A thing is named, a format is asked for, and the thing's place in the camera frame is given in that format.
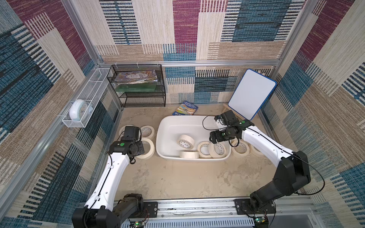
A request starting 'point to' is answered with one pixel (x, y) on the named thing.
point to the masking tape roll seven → (186, 141)
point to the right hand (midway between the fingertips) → (215, 135)
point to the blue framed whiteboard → (252, 91)
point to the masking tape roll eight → (189, 154)
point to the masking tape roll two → (147, 131)
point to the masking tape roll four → (242, 150)
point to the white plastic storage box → (170, 128)
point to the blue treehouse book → (186, 109)
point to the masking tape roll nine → (203, 149)
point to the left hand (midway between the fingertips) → (136, 148)
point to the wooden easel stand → (233, 111)
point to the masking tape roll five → (144, 156)
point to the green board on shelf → (136, 87)
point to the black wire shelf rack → (140, 99)
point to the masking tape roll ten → (218, 150)
